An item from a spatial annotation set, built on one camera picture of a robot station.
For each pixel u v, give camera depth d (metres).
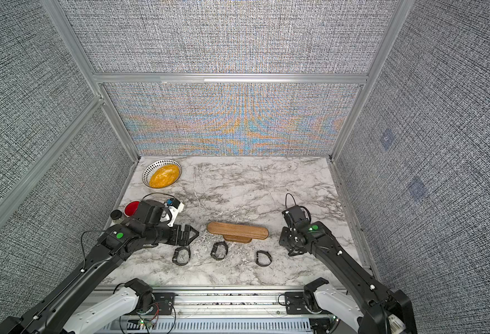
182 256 0.84
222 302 0.75
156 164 1.13
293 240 0.57
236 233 0.83
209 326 0.70
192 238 0.68
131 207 0.92
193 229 0.68
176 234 0.64
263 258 0.85
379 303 0.40
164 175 1.03
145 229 0.55
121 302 0.58
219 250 0.85
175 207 0.67
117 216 0.86
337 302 0.54
